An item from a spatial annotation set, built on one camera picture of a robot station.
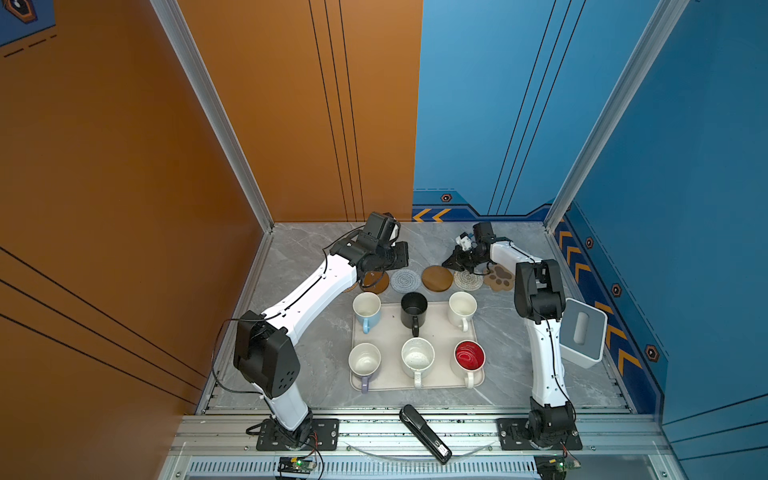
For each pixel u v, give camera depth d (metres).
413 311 0.89
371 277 1.02
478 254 0.93
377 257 0.60
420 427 0.71
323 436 0.73
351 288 0.56
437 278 1.03
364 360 0.83
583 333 0.89
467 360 0.84
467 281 1.02
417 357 0.85
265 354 0.44
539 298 0.64
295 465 0.71
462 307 0.91
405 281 1.02
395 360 0.84
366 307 0.93
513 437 0.72
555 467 0.70
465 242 1.05
